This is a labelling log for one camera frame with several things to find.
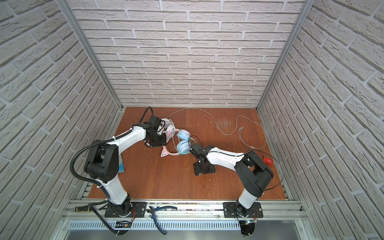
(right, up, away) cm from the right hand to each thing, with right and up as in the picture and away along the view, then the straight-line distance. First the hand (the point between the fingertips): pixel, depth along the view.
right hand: (202, 171), depth 86 cm
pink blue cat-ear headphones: (-11, +16, -3) cm, 20 cm away
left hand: (-22, +17, +6) cm, 28 cm away
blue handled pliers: (-26, -15, -13) cm, 32 cm away
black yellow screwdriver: (-60, -14, -14) cm, 63 cm away
